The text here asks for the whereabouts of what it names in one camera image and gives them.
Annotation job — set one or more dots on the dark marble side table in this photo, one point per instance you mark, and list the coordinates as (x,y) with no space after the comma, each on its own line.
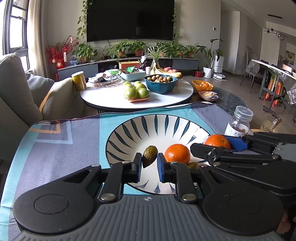
(224,106)

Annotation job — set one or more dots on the banana bunch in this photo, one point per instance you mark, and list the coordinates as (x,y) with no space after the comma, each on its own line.
(155,69)

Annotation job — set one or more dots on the yellow tin can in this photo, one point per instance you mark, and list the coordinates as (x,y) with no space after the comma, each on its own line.
(79,81)

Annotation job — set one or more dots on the small dark green fruit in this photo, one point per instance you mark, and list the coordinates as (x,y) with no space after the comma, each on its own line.
(149,156)

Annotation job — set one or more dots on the grey tv cabinet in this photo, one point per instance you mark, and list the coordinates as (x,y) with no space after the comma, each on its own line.
(92,68)

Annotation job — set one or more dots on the white air purifier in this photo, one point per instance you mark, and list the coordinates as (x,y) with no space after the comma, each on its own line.
(218,64)

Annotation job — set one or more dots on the blue striped white bowl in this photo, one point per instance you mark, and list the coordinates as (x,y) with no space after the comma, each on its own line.
(159,130)

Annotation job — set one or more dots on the red flower decoration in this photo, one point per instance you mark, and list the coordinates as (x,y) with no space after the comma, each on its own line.
(57,54)

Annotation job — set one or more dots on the black wall television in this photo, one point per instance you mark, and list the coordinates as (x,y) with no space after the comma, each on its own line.
(111,20)

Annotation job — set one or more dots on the glass cup with spoon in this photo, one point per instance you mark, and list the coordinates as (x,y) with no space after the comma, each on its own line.
(270,124)

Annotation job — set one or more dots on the person right hand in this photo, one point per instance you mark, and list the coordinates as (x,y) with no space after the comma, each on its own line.
(284,225)

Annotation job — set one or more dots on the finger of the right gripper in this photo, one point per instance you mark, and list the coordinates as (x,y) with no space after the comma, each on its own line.
(221,154)
(260,141)

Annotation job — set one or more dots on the light blue snack tray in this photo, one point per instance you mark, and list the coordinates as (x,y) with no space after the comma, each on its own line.
(138,75)

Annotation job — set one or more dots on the grey sofa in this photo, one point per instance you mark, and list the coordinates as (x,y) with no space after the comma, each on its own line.
(21,96)

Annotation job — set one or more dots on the beige cushion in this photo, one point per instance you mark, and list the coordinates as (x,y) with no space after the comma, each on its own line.
(63,102)

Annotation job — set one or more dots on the orange basket of tangerines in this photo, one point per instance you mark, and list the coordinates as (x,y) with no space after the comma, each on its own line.
(200,85)

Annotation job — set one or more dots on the pink snack dish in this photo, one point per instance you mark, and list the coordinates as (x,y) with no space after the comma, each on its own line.
(209,96)

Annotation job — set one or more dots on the large plant white pot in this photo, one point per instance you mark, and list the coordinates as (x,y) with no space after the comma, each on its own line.
(210,56)

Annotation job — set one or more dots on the blue bowl of nuts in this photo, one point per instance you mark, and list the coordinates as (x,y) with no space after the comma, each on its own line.
(160,83)

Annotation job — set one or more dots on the blue patterned tablecloth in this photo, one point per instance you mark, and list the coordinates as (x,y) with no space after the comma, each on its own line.
(53,149)

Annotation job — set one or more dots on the orange tangerine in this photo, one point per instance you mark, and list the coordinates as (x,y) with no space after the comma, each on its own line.
(218,141)
(177,153)

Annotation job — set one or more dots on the round white coffee table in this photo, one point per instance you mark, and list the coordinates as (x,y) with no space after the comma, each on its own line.
(124,97)

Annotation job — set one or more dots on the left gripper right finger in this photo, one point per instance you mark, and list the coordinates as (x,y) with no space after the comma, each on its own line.
(178,174)

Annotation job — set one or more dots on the orange storage box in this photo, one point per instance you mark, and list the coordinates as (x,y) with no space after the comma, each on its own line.
(127,64)

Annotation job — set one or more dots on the covered dining table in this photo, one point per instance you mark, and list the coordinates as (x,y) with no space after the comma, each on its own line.
(277,85)

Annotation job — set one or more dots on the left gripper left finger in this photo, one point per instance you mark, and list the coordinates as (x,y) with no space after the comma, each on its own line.
(115,178)

